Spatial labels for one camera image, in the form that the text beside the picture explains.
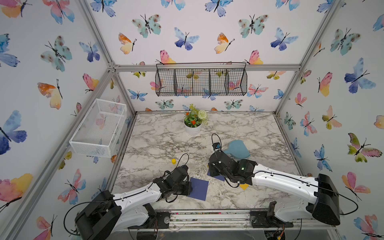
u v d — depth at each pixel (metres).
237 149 1.01
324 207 0.39
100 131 0.86
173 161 0.94
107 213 0.41
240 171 0.53
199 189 0.85
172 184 0.64
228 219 0.76
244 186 0.53
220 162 0.54
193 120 0.96
